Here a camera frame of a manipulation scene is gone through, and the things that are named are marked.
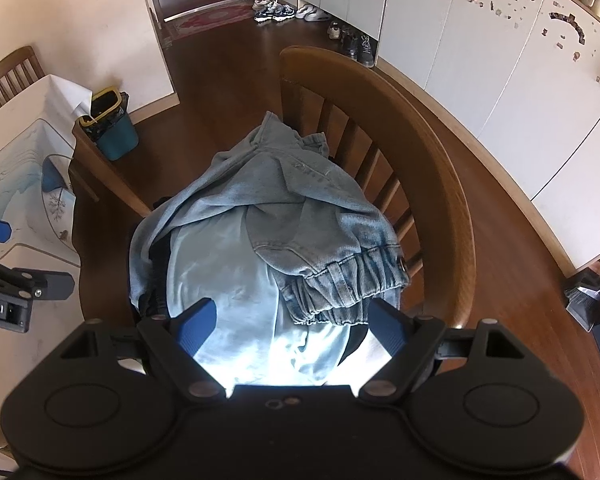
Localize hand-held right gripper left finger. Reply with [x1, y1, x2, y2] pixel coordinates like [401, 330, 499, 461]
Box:
[60, 298, 229, 402]

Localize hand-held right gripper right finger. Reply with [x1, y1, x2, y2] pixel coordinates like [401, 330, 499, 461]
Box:
[357, 300, 527, 404]

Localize pale blue garment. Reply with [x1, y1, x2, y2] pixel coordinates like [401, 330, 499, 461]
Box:
[167, 205, 362, 387]

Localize light blue denim pants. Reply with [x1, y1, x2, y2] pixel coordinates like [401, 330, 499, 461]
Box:
[129, 111, 411, 328]

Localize white table with printed cloth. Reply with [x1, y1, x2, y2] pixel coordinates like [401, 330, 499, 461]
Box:
[0, 74, 95, 461]

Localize teal trash bin yellow rim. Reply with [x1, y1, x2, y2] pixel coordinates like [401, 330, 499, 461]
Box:
[77, 88, 140, 162]

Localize large wooden slat-back chair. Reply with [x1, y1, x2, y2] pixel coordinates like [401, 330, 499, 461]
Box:
[279, 45, 477, 335]

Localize broom and dustpan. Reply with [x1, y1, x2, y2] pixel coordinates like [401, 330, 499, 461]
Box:
[561, 259, 600, 333]

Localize white cabinets with stickers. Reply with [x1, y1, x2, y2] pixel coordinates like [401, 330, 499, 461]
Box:
[264, 0, 600, 273]

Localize red patterned rug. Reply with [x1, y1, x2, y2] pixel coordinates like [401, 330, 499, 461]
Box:
[166, 2, 257, 42]

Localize row of shoes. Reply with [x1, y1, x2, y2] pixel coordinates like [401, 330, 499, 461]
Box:
[252, 0, 379, 69]

